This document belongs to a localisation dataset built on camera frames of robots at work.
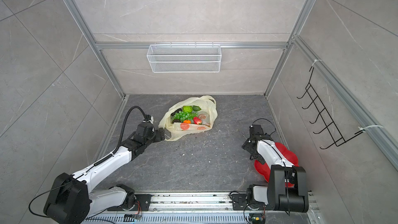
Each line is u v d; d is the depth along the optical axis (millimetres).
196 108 1050
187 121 1004
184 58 1006
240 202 728
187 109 1040
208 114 958
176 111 927
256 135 700
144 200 733
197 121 1006
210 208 730
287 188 412
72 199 398
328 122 627
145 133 657
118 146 561
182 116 1009
